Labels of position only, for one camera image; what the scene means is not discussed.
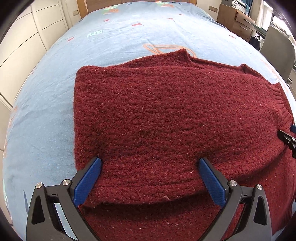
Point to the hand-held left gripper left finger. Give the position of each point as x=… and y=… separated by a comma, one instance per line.
x=87, y=182

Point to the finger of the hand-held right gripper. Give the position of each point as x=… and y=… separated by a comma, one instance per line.
x=288, y=139

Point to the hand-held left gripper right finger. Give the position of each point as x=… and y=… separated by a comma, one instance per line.
x=212, y=182

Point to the dark red knit sweater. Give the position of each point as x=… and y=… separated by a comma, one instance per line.
x=173, y=111

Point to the grey chair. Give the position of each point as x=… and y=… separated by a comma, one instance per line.
x=277, y=51

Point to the black bag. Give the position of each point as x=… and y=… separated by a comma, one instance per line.
x=255, y=42

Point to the window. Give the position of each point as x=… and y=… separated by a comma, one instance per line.
x=279, y=20

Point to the wooden drawer cabinet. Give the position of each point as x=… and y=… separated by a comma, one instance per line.
x=240, y=23

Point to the blue printed bed sheet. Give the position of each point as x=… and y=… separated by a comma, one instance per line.
x=115, y=41

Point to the white printer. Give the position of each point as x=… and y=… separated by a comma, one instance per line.
x=231, y=3

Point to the wall socket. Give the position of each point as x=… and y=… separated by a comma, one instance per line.
x=213, y=8

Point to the wall switch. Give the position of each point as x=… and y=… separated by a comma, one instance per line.
x=75, y=12

